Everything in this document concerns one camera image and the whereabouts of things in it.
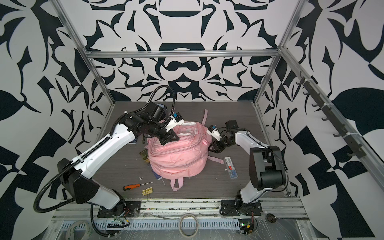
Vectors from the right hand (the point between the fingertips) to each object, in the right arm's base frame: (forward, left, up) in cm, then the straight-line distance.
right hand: (213, 144), depth 90 cm
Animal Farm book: (-4, +41, -4) cm, 42 cm away
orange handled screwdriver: (-22, +46, -3) cm, 51 cm away
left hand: (-5, +19, +19) cm, 27 cm away
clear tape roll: (-39, +18, -4) cm, 44 cm away
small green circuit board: (-40, -12, -7) cm, 42 cm away
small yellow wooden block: (-25, +36, -3) cm, 43 cm away
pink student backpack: (-14, +16, +14) cm, 25 cm away
